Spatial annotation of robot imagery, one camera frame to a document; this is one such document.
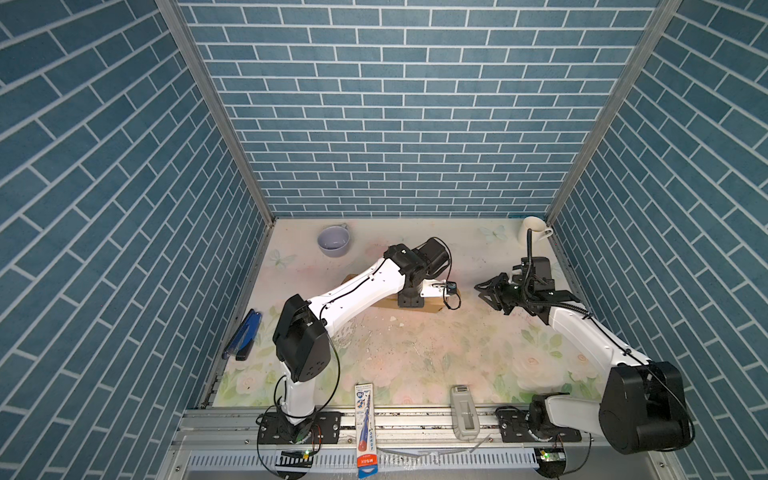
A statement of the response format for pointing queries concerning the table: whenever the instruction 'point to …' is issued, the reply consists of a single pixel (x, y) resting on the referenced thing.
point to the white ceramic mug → (539, 231)
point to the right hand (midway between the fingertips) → (478, 287)
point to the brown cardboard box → (430, 304)
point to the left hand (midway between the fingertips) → (417, 293)
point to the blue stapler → (245, 337)
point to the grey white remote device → (465, 420)
